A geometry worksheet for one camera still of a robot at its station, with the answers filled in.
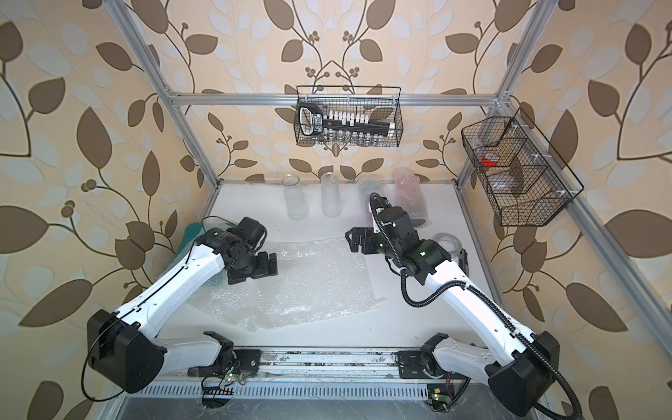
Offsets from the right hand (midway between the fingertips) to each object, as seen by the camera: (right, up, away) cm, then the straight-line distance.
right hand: (359, 234), depth 75 cm
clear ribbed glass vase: (-23, +9, +24) cm, 34 cm away
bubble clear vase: (-10, +12, +28) cm, 33 cm away
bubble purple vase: (+4, +16, +33) cm, 37 cm away
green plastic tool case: (-64, -1, +24) cm, 68 cm away
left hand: (-30, -12, +4) cm, 32 cm away
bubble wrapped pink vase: (+22, +13, +30) cm, 39 cm away
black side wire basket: (+48, +15, -2) cm, 50 cm away
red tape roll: (+41, +23, +5) cm, 47 cm away
